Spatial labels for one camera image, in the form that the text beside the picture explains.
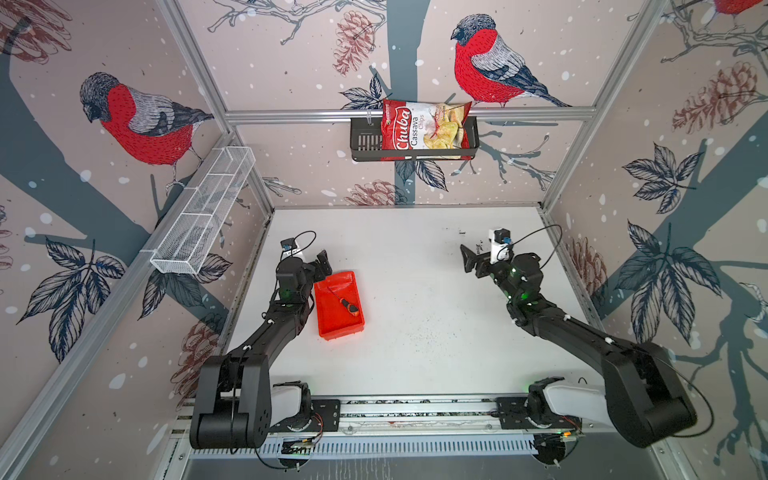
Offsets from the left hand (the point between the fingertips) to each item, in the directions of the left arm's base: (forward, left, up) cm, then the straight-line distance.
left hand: (312, 254), depth 87 cm
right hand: (-1, -48, +4) cm, 48 cm away
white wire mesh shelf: (-7, +27, +14) cm, 31 cm away
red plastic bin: (-15, -6, -14) cm, 21 cm away
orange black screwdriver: (-11, -11, -14) cm, 21 cm away
